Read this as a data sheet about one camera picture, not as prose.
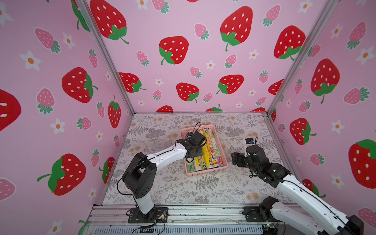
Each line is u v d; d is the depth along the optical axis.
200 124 1.11
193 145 0.66
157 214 0.72
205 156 0.89
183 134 1.00
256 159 0.56
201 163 0.89
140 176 0.46
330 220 0.40
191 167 0.86
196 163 0.84
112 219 0.73
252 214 0.73
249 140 0.68
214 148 0.95
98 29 0.77
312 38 0.79
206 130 1.01
